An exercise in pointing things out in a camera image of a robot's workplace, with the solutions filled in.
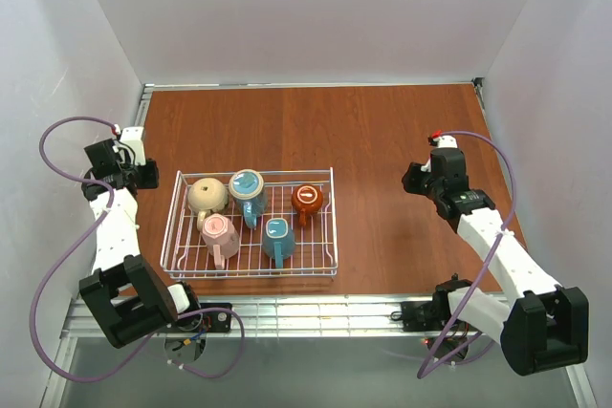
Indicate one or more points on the aluminium front rail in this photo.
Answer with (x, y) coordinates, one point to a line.
(311, 316)

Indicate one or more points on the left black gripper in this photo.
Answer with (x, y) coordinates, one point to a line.
(147, 174)

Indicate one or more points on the white wire dish rack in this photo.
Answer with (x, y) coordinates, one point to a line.
(184, 255)

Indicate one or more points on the tall blue patterned mug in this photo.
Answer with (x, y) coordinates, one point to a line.
(246, 186)

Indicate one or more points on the beige round mug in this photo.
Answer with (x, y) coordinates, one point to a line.
(205, 197)

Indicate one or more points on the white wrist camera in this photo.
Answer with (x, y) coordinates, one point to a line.
(440, 140)
(133, 138)

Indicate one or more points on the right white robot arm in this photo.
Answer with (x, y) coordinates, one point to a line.
(541, 325)

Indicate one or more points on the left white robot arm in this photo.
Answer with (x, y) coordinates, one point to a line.
(124, 293)

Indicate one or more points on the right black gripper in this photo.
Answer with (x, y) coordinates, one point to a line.
(412, 179)

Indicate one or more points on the brown glazed mug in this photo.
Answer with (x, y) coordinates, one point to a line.
(307, 200)

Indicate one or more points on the pink faceted mug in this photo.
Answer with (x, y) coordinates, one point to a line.
(221, 239)

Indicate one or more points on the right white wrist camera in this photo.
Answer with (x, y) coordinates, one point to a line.
(440, 140)

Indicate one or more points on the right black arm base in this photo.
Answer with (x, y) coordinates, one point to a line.
(430, 315)

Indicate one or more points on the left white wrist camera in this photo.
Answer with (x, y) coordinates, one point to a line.
(133, 138)

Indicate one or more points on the blue square mug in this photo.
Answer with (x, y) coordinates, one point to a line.
(278, 241)

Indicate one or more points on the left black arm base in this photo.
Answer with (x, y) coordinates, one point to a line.
(211, 322)

